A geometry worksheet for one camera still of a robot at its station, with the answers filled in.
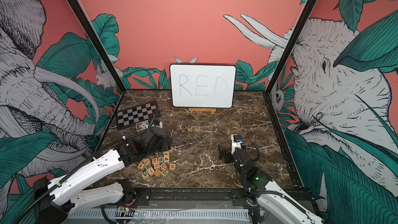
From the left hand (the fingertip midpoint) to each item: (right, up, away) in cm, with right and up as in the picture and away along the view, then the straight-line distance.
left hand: (171, 139), depth 77 cm
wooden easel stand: (+16, +14, +27) cm, 34 cm away
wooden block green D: (-4, -18, +3) cm, 19 cm away
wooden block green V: (-14, -19, +1) cm, 23 cm away
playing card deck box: (-23, +4, +21) cm, 32 cm away
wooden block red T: (-10, -13, +7) cm, 18 cm away
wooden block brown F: (-5, -10, +9) cm, 14 cm away
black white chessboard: (-33, +9, +24) cm, 42 cm away
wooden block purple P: (-4, -13, +7) cm, 15 cm away
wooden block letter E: (+12, +2, +20) cm, 23 cm away
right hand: (+28, -3, +4) cm, 28 cm away
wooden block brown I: (-12, -17, +3) cm, 21 cm away
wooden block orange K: (0, -16, +5) cm, 16 cm away
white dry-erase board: (+16, +30, +22) cm, 40 cm away
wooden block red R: (+8, +2, +20) cm, 22 cm away
